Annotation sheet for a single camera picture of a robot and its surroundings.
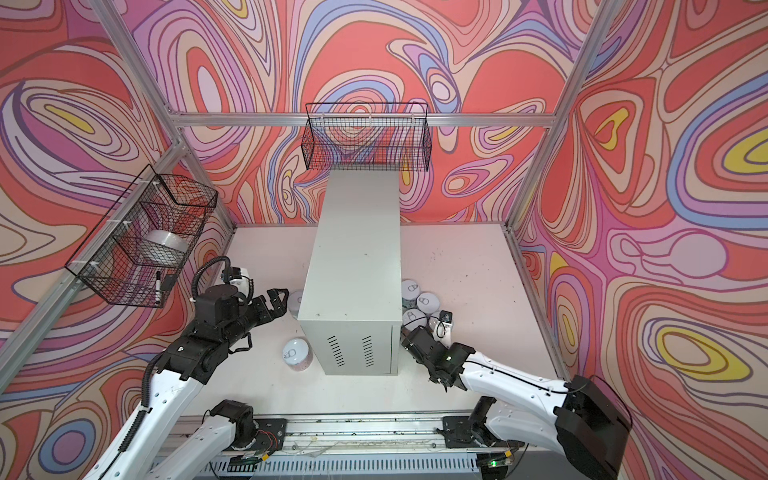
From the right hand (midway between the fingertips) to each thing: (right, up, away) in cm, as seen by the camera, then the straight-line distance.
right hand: (435, 351), depth 85 cm
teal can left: (-36, +17, -15) cm, 43 cm away
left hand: (-42, +18, -10) cm, 46 cm away
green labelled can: (-1, +13, +7) cm, 15 cm away
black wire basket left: (-73, +29, -15) cm, 80 cm away
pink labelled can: (-39, 0, -3) cm, 39 cm away
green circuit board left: (-50, -23, -13) cm, 56 cm away
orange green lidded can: (-1, +9, +3) cm, 10 cm away
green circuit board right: (+14, -22, -13) cm, 29 cm away
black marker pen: (-70, +20, -13) cm, 74 cm away
